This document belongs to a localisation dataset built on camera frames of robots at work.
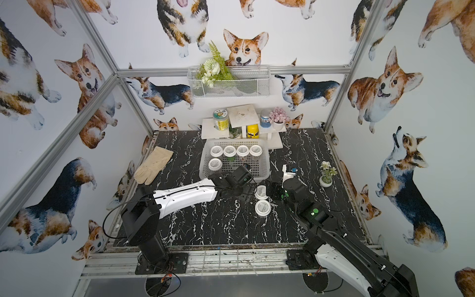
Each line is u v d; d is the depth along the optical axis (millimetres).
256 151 1014
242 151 1014
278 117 930
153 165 1052
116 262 762
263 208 822
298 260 734
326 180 926
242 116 977
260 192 877
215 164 960
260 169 1023
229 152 1010
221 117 951
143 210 503
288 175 697
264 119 977
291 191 577
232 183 640
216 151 1025
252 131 1072
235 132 1099
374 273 420
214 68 774
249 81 926
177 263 737
